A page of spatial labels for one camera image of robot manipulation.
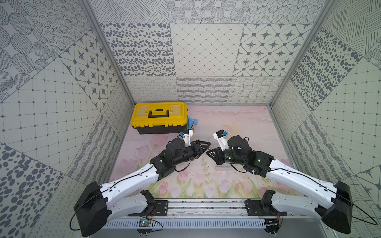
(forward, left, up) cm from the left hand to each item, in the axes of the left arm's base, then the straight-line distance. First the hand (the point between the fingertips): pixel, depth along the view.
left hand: (211, 142), depth 68 cm
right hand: (-2, 0, -7) cm, 8 cm away
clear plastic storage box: (-11, -6, -3) cm, 13 cm away
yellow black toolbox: (+24, +34, -11) cm, 43 cm away
